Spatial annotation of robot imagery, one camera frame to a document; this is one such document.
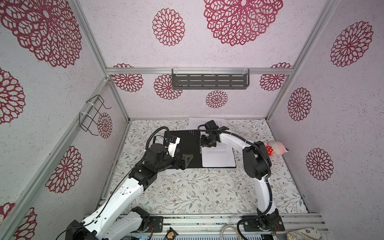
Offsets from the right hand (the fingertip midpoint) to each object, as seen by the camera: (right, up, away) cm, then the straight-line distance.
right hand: (201, 141), depth 100 cm
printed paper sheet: (+13, -9, -3) cm, 16 cm away
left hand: (-10, -6, -25) cm, 28 cm away
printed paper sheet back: (-5, +14, +20) cm, 24 cm away
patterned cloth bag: (+47, -41, -31) cm, 69 cm away
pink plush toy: (+47, -4, -5) cm, 47 cm away
